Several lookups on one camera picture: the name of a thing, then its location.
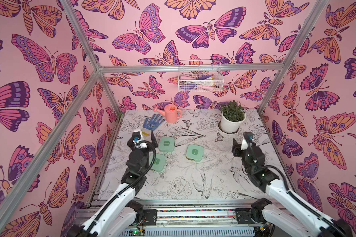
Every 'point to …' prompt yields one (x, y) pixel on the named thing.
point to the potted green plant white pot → (233, 114)
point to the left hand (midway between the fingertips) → (145, 132)
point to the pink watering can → (171, 113)
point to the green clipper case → (159, 163)
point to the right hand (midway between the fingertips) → (241, 139)
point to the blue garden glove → (151, 124)
